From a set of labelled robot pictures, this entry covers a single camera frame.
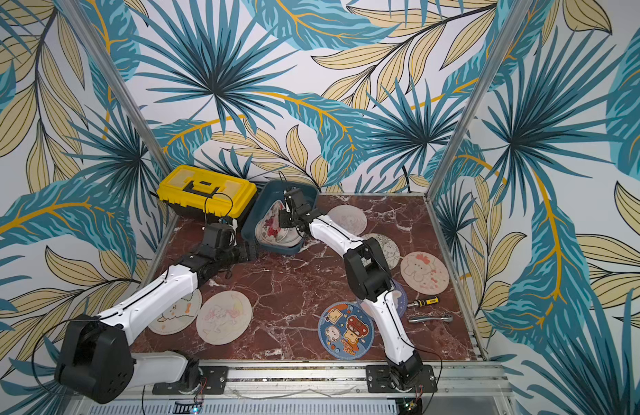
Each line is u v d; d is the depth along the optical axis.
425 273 0.95
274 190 1.14
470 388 0.74
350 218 1.13
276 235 1.02
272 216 1.07
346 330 0.83
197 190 0.98
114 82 0.81
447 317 0.84
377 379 0.73
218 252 0.66
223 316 0.86
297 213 0.78
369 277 0.59
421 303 0.87
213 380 0.73
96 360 0.40
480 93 0.84
